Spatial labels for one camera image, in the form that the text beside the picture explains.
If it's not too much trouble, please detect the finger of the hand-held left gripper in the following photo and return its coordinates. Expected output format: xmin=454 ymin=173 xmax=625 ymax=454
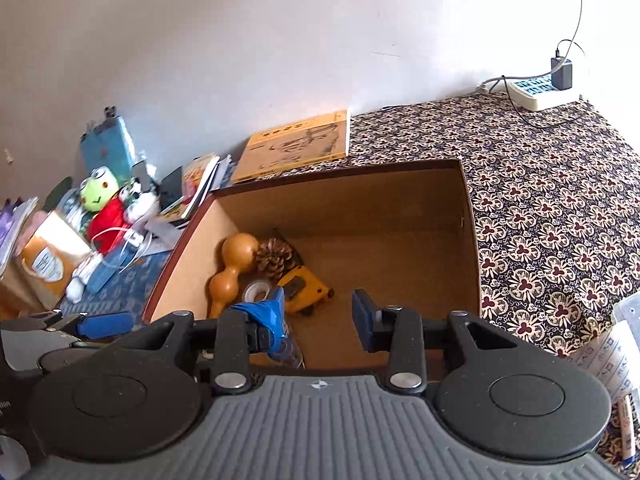
xmin=80 ymin=311 xmax=133 ymax=339

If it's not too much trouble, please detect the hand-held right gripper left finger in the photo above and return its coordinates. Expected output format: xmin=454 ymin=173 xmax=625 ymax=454
xmin=117 ymin=285 xmax=290 ymax=395

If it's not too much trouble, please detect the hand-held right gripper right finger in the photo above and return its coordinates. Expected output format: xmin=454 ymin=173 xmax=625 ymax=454
xmin=351 ymin=288 xmax=551 ymax=397

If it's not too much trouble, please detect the clear tape roll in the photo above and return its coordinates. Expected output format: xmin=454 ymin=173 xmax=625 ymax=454
xmin=242 ymin=281 xmax=275 ymax=306

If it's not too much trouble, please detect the clear correction tape dispenser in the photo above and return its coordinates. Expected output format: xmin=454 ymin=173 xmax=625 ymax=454
xmin=265 ymin=335 xmax=306 ymax=370

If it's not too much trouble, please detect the brown pine cone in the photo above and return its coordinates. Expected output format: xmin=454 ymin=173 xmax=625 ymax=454
xmin=255 ymin=238 xmax=303 ymax=281

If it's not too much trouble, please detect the wooden gourd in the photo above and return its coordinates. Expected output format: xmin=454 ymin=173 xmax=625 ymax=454
xmin=207 ymin=233 xmax=261 ymax=318

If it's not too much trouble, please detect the brown cardboard box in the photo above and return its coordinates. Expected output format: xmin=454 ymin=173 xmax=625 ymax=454
xmin=142 ymin=159 xmax=482 ymax=368

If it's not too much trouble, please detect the blue glasses case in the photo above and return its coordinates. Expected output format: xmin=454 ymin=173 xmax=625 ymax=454
xmin=90 ymin=247 xmax=138 ymax=293

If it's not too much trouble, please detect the white and orange paper bag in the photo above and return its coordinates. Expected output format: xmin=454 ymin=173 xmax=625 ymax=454
xmin=17 ymin=210 xmax=93 ymax=311

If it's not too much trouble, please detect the purple and white packet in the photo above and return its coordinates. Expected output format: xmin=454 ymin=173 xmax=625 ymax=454
xmin=0 ymin=197 xmax=38 ymax=261

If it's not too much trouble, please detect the small black and white plush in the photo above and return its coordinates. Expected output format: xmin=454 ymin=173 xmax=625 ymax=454
xmin=122 ymin=180 xmax=161 ymax=223

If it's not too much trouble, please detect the green frog plush toy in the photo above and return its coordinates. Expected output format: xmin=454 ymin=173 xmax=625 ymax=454
xmin=80 ymin=169 xmax=132 ymax=253

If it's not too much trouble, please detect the black smartphone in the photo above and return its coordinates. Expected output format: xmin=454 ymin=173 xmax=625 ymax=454
xmin=159 ymin=166 xmax=185 ymax=201

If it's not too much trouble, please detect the stack of books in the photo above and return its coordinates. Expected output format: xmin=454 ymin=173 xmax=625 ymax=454
xmin=160 ymin=155 xmax=221 ymax=221

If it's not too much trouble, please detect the yellow book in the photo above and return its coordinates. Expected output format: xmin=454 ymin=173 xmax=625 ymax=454
xmin=231 ymin=109 xmax=351 ymax=184

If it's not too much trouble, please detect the floral patterned table cloth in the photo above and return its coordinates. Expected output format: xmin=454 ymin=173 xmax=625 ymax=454
xmin=345 ymin=94 xmax=640 ymax=466

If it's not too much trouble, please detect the white paper sheet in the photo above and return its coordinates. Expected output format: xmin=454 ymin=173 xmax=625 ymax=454
xmin=570 ymin=292 xmax=640 ymax=401

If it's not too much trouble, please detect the white power strip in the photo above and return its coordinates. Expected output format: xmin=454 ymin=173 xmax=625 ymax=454
xmin=507 ymin=74 xmax=581 ymax=112

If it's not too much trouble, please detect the black power adapter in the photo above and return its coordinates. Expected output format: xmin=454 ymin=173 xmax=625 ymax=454
xmin=551 ymin=56 xmax=574 ymax=91

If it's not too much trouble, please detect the white charging cable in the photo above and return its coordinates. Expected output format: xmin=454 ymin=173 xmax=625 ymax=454
xmin=87 ymin=225 xmax=151 ymax=261

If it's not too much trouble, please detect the grey adapter cable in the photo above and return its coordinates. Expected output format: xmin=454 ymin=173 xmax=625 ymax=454
xmin=555 ymin=0 xmax=586 ymax=61

